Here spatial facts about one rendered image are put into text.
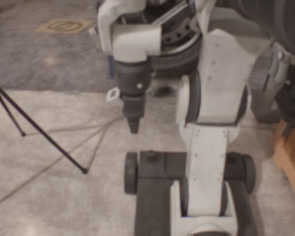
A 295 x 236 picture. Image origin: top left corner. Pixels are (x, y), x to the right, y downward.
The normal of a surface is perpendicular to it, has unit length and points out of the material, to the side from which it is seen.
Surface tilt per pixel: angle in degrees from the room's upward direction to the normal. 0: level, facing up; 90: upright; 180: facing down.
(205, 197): 46
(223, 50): 100
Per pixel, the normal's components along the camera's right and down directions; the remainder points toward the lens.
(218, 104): -0.04, 0.58
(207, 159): -0.04, 0.17
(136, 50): -0.04, 0.78
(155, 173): -0.04, -0.09
